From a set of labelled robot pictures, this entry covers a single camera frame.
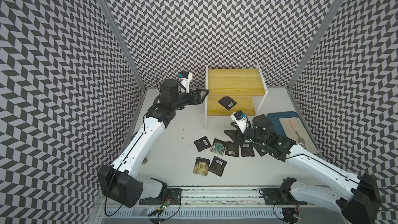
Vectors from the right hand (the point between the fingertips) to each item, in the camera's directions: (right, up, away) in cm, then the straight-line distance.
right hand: (229, 130), depth 74 cm
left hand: (-12, +18, -3) cm, 22 cm away
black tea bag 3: (+4, -14, +15) cm, 20 cm away
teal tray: (+33, +3, +24) cm, 41 cm away
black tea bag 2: (-13, -11, +16) cm, 24 cm away
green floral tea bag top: (-5, -13, +14) cm, 20 cm away
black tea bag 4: (+12, -14, +12) cm, 22 cm away
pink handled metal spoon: (+45, -9, +16) cm, 49 cm away
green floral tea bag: (-5, -21, +8) cm, 23 cm away
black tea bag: (+1, +13, +15) cm, 20 cm away
